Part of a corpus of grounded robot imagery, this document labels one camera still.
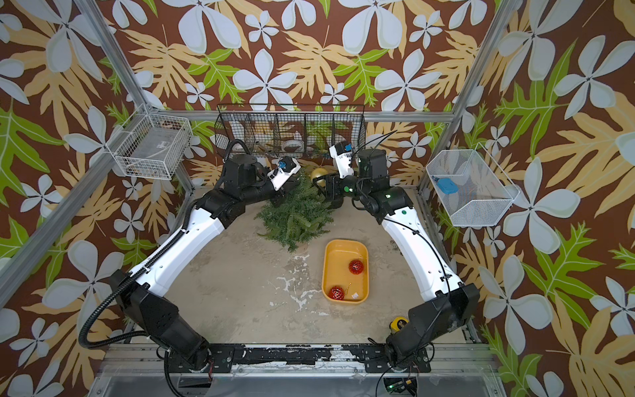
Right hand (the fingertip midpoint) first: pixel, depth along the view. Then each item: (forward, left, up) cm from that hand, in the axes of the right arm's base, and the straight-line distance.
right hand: (319, 178), depth 71 cm
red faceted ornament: (-22, -6, -32) cm, 39 cm away
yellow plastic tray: (-5, -7, -36) cm, 37 cm away
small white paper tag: (-21, -13, -37) cm, 44 cm away
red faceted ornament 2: (-12, -13, -32) cm, 37 cm away
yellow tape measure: (-31, -24, -37) cm, 54 cm away
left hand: (+2, +7, 0) cm, 7 cm away
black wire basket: (+34, +11, -5) cm, 36 cm away
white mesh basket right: (+7, -52, -11) cm, 54 cm away
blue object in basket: (+9, -45, -12) cm, 48 cm away
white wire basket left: (+21, +61, -3) cm, 64 cm away
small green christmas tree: (-6, +6, -9) cm, 12 cm away
